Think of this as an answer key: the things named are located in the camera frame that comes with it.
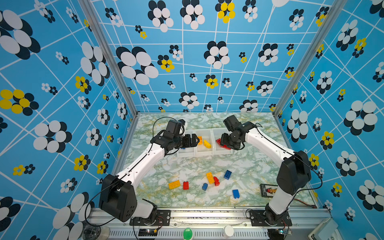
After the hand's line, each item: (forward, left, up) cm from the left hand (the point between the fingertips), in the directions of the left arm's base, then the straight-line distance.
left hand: (193, 140), depth 82 cm
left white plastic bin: (+3, +4, -18) cm, 19 cm away
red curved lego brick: (-17, -13, -18) cm, 28 cm away
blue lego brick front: (-23, -23, -18) cm, 38 cm away
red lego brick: (-4, -17, 0) cm, 18 cm away
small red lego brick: (-19, +5, -18) cm, 27 cm away
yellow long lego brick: (-14, -10, -18) cm, 25 cm away
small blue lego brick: (-19, -6, -18) cm, 27 cm away
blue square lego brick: (-13, -20, -17) cm, 29 cm away
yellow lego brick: (+9, -4, -15) cm, 18 cm away
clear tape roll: (-41, +41, -8) cm, 59 cm away
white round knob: (-41, -15, -11) cm, 45 cm away
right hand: (+1, -18, -7) cm, 20 cm away
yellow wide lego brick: (-18, +11, -19) cm, 28 cm away
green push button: (-42, +2, -10) cm, 43 cm away
